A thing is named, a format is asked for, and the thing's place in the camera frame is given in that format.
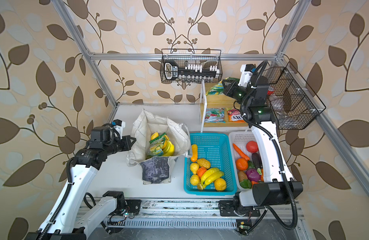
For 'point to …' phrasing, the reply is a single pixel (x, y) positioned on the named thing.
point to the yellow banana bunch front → (210, 176)
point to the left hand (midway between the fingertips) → (135, 138)
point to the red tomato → (252, 146)
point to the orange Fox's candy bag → (235, 115)
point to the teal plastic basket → (221, 150)
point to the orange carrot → (241, 152)
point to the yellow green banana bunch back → (168, 147)
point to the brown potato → (242, 175)
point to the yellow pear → (194, 167)
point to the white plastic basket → (240, 139)
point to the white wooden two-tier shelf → (222, 101)
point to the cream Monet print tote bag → (157, 170)
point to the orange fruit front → (220, 184)
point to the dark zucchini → (257, 160)
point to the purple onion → (253, 175)
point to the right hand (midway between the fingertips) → (223, 81)
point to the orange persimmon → (201, 171)
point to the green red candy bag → (215, 115)
